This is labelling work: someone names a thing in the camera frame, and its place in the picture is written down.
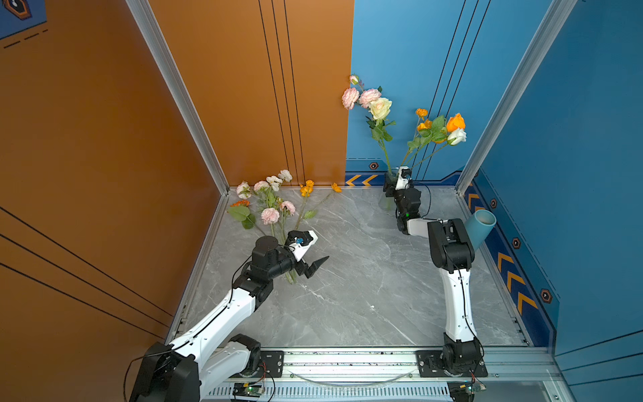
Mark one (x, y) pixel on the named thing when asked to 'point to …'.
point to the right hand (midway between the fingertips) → (393, 172)
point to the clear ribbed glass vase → (388, 199)
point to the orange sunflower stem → (240, 211)
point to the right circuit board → (461, 390)
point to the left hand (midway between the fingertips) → (317, 242)
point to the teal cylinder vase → (479, 226)
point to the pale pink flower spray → (273, 183)
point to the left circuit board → (247, 389)
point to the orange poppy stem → (306, 189)
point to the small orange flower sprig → (414, 144)
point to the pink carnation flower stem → (271, 217)
